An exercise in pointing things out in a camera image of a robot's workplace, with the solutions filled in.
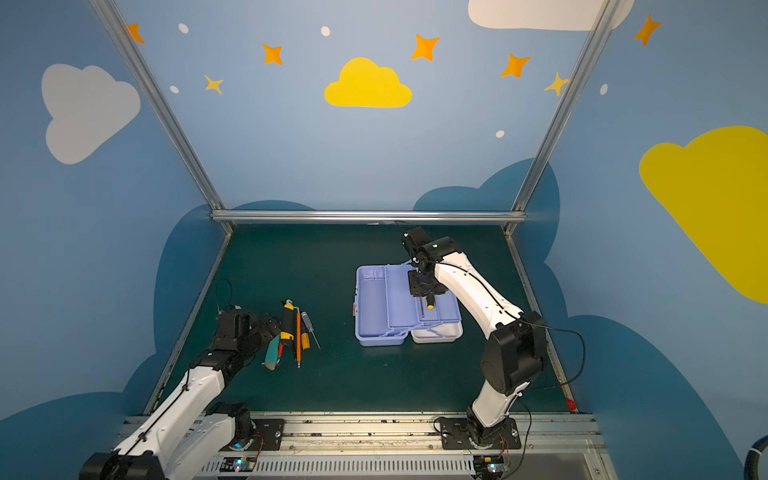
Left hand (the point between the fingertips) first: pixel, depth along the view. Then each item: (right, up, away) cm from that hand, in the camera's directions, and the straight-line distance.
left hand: (273, 327), depth 87 cm
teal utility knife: (0, -8, -1) cm, 8 cm away
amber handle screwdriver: (+9, -5, +2) cm, 10 cm away
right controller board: (+58, -30, -16) cm, 67 cm away
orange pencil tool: (+6, -4, +4) cm, 8 cm away
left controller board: (-3, -29, -16) cm, 34 cm away
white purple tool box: (+34, +4, -1) cm, 34 cm away
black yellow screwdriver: (+46, +8, 0) cm, 47 cm away
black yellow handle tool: (+3, -2, +2) cm, 4 cm away
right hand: (+45, +12, -2) cm, 47 cm away
